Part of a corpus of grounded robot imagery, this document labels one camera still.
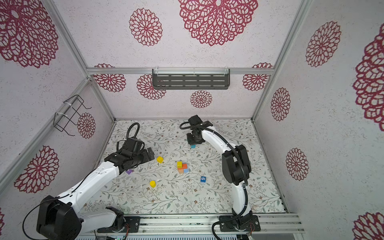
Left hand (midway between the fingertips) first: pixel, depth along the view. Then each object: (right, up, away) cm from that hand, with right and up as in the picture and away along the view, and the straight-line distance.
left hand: (147, 158), depth 84 cm
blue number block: (+32, -13, +3) cm, 35 cm away
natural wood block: (+19, -9, +8) cm, 22 cm away
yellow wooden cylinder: (+3, -15, +1) cm, 15 cm away
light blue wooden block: (+22, -9, +8) cm, 25 cm away
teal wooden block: (+27, +5, +16) cm, 31 cm away
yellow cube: (+18, -5, +8) cm, 20 cm away
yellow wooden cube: (+5, -3, +10) cm, 12 cm away
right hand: (+25, +10, +10) cm, 29 cm away
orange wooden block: (+21, -6, +8) cm, 23 cm away
